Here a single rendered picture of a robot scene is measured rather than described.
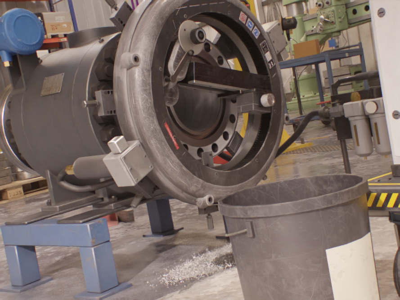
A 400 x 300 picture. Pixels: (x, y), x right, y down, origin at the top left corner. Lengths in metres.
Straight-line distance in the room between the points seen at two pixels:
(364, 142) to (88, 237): 1.23
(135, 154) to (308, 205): 0.86
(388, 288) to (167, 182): 0.72
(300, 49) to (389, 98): 5.65
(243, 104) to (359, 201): 1.02
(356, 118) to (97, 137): 1.11
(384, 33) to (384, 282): 0.71
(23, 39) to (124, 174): 0.86
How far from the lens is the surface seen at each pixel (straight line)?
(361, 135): 2.88
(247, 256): 1.36
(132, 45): 2.09
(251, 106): 2.28
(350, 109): 2.88
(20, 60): 2.73
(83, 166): 2.18
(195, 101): 2.53
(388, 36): 1.64
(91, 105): 2.06
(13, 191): 6.24
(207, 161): 2.35
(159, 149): 2.05
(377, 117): 2.83
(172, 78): 2.09
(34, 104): 2.63
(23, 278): 2.73
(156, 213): 3.13
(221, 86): 2.24
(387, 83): 1.65
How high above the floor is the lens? 0.59
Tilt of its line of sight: 4 degrees down
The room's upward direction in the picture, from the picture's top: 10 degrees counter-clockwise
